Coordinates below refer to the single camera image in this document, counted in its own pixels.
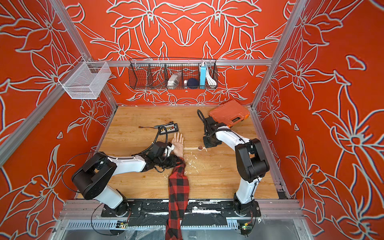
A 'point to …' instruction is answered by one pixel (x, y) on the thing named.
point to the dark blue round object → (193, 83)
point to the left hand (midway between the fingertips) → (182, 162)
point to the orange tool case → (229, 113)
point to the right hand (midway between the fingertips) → (207, 143)
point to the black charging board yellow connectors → (170, 127)
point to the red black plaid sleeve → (178, 189)
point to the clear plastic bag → (174, 80)
